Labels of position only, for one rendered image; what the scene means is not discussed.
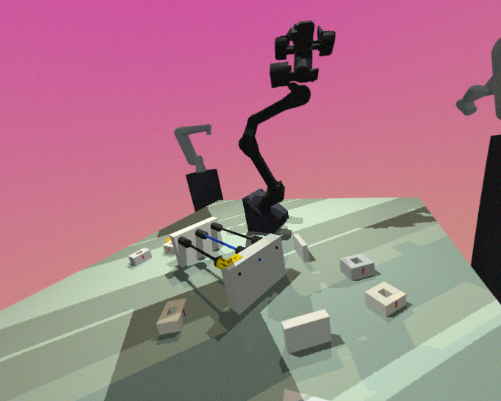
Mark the cream square block with rectangular hole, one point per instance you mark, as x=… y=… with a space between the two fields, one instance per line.
x=385 y=298

